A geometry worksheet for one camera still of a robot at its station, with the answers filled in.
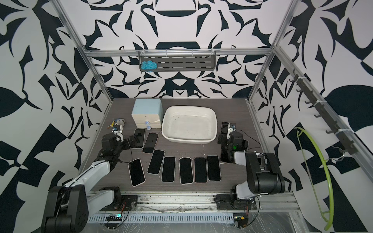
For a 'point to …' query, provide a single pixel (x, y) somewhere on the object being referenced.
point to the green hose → (325, 160)
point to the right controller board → (241, 221)
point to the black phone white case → (200, 170)
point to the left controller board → (116, 217)
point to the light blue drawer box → (148, 113)
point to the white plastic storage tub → (189, 124)
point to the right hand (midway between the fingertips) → (226, 132)
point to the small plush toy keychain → (118, 122)
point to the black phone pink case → (168, 169)
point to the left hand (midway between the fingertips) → (123, 134)
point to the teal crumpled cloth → (149, 66)
